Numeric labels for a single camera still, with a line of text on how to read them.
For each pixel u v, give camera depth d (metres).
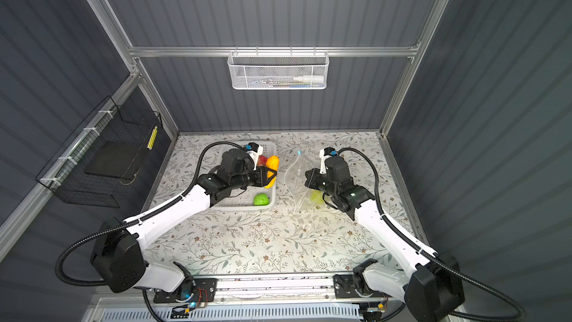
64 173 0.62
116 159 0.72
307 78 0.91
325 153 0.72
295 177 1.02
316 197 0.80
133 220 0.44
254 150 0.72
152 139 0.83
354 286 0.73
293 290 0.75
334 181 0.60
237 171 0.64
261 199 0.88
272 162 0.79
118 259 0.41
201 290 0.72
